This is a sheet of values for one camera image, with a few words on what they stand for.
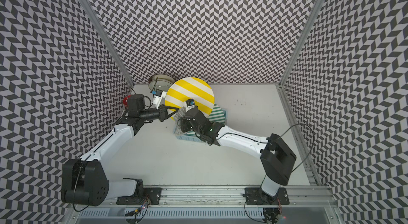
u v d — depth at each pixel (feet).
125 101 3.30
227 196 2.46
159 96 2.37
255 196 2.38
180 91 2.54
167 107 2.41
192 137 2.83
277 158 1.42
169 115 2.43
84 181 1.33
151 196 2.37
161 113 2.28
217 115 2.83
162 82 3.45
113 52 3.34
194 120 1.89
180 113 2.48
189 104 2.23
